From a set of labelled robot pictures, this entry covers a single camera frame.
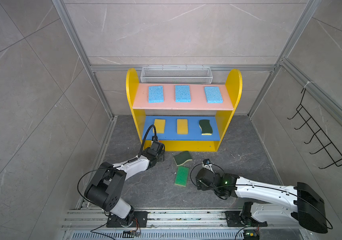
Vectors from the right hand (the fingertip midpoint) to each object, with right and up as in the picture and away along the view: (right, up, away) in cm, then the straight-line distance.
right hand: (202, 178), depth 82 cm
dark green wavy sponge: (-11, +9, +13) cm, 19 cm away
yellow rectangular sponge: (-10, +29, +11) cm, 33 cm away
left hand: (-26, +14, +11) cm, 32 cm away
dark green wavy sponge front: (+5, +28, +11) cm, 31 cm away
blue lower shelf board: (-3, +26, +8) cm, 27 cm away
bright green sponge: (-11, 0, +5) cm, 12 cm away
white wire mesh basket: (-14, +64, +16) cm, 68 cm away
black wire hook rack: (+51, +21, -19) cm, 58 cm away
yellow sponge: (-25, +30, +12) cm, 41 cm away
